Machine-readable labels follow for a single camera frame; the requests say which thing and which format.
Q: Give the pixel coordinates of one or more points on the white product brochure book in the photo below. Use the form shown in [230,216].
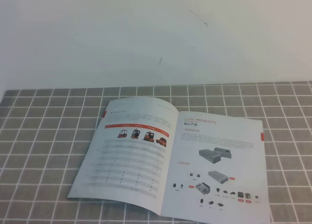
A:
[195,166]

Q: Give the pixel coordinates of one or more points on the grey checked tablecloth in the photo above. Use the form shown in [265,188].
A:
[45,133]

